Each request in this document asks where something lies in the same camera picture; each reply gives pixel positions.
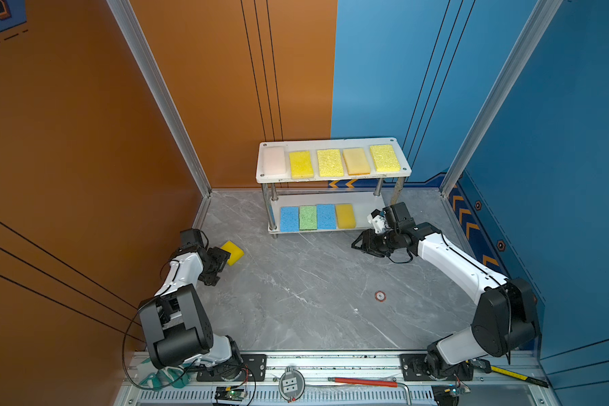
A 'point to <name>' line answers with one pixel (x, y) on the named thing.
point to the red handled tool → (378, 382)
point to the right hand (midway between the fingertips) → (354, 246)
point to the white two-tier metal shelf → (327, 184)
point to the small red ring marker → (380, 296)
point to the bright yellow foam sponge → (236, 252)
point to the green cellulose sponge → (308, 217)
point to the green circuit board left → (229, 394)
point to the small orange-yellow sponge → (346, 216)
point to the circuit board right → (452, 390)
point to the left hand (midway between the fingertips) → (225, 260)
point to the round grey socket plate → (291, 385)
